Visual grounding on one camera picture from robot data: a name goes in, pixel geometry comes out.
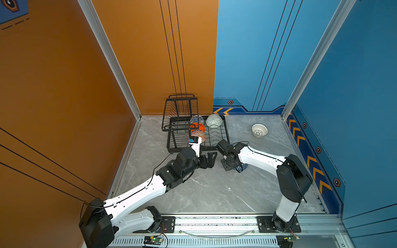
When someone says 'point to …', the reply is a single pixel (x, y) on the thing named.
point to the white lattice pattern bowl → (259, 130)
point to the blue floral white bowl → (197, 118)
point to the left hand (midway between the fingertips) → (210, 151)
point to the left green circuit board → (152, 240)
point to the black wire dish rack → (181, 121)
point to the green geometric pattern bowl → (213, 121)
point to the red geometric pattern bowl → (199, 133)
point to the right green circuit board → (290, 238)
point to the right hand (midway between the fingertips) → (228, 165)
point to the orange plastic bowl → (197, 125)
